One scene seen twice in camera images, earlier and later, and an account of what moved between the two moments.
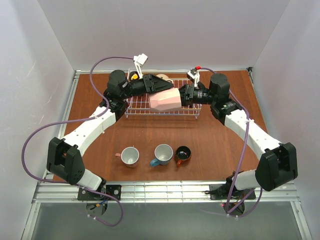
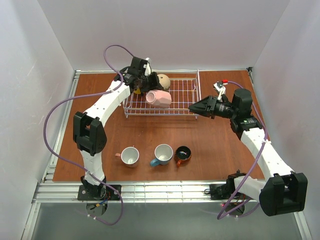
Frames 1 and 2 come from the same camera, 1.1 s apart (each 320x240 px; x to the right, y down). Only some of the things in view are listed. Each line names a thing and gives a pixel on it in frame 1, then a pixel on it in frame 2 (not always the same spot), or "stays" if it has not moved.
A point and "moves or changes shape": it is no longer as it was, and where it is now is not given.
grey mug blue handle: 163,153 stays
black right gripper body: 188,95 -> 212,106
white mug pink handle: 129,156 stays
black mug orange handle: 183,154 stays
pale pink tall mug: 166,100 moves or changes shape
